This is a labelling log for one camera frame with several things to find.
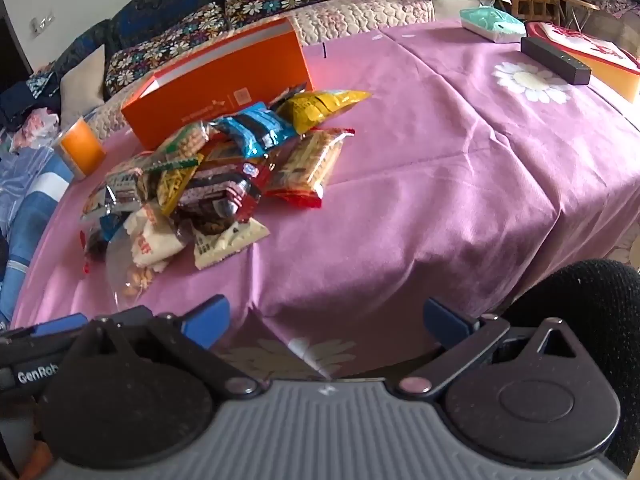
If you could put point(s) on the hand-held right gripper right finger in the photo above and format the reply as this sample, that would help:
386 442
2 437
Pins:
447 320

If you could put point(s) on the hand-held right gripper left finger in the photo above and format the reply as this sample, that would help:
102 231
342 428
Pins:
206 321

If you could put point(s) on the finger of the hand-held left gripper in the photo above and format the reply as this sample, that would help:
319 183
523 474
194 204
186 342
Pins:
130 312
60 324

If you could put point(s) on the pile of snack packets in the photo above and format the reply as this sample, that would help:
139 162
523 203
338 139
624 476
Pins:
220 185

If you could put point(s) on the red cracker packet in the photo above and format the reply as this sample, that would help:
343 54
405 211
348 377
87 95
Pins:
305 165

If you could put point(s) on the orange cardboard box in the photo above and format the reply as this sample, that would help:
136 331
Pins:
225 80

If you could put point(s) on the blue white bedding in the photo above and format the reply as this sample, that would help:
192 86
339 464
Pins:
25 200

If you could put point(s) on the orange cup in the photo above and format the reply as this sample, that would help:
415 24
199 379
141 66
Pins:
80 150

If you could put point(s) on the pink plastic bag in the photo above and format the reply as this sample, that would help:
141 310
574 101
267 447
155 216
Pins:
35 127

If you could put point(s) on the dark blue garment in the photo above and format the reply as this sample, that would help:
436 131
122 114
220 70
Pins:
25 95

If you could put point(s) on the beige pillow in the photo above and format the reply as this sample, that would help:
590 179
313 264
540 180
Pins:
82 77

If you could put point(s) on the long black box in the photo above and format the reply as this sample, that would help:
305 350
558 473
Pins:
555 60

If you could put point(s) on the dark blue sofa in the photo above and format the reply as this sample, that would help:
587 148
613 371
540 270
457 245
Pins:
150 15

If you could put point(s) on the teal tissue pack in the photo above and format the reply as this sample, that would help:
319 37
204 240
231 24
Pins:
492 22

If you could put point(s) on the red white gift box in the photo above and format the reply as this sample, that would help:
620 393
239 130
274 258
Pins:
607 60

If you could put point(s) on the beige quilted sofa cover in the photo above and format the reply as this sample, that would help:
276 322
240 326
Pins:
350 20

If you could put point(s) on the wooden chair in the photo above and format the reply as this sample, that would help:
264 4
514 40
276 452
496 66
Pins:
540 2

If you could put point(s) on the wall switch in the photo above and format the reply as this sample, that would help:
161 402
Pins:
42 22

